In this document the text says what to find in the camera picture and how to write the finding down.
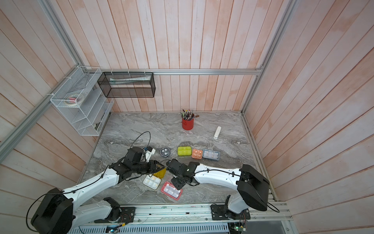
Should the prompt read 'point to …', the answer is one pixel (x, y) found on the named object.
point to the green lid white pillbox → (184, 150)
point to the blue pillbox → (211, 154)
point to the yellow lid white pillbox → (154, 181)
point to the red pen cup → (187, 125)
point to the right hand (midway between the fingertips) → (177, 180)
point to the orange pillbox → (196, 153)
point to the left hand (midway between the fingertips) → (161, 170)
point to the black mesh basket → (121, 85)
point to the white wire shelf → (88, 117)
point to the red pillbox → (170, 190)
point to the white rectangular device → (217, 132)
